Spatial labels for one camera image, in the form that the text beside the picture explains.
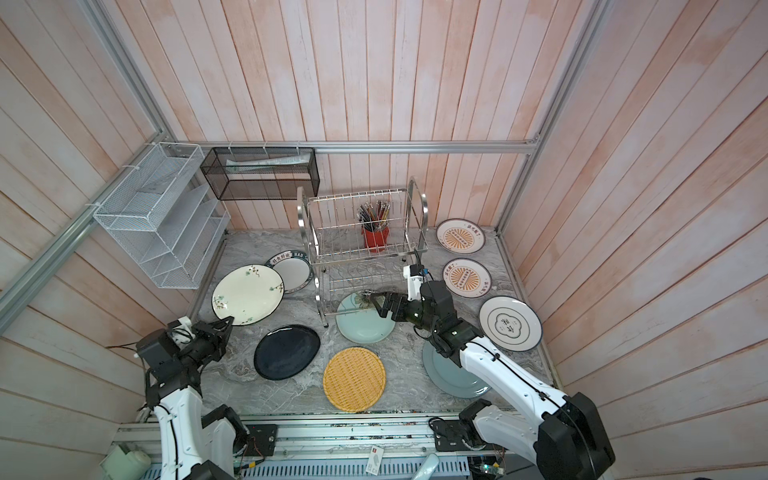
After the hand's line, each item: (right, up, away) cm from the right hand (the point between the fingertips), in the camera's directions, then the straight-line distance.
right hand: (382, 297), depth 78 cm
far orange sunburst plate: (+32, +19, +40) cm, 55 cm away
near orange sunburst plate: (+31, +3, +26) cm, 41 cm away
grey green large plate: (+20, -24, +6) cm, 32 cm away
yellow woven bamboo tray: (-8, -24, +5) cm, 26 cm away
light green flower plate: (-7, -9, +15) cm, 19 cm away
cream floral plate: (-39, 0, +8) cm, 40 cm away
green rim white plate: (-32, +7, +31) cm, 45 cm away
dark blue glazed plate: (-29, -18, +10) cm, 36 cm away
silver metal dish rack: (-9, +16, +38) cm, 42 cm away
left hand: (-39, -6, 0) cm, 39 cm away
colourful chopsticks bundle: (-3, +26, +30) cm, 40 cm away
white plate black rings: (+42, -11, +17) cm, 46 cm away
